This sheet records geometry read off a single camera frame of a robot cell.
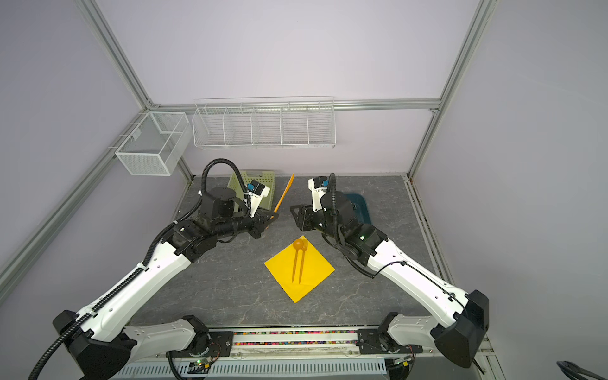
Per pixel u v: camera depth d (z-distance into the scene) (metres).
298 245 0.96
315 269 0.90
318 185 0.60
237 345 0.75
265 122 0.97
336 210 0.49
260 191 0.60
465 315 0.39
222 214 0.52
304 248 0.96
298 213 0.63
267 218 0.61
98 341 0.39
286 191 0.68
